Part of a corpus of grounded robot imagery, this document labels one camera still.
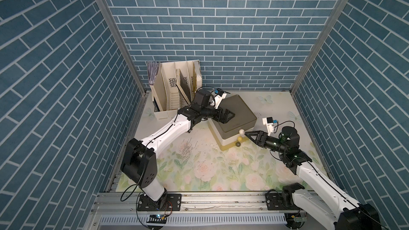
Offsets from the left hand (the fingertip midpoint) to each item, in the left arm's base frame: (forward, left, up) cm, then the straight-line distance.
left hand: (232, 113), depth 78 cm
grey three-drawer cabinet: (-7, 0, -6) cm, 9 cm away
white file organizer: (+25, +32, -5) cm, 41 cm away
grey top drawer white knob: (-7, -5, -5) cm, 10 cm away
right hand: (-10, -8, -5) cm, 13 cm away
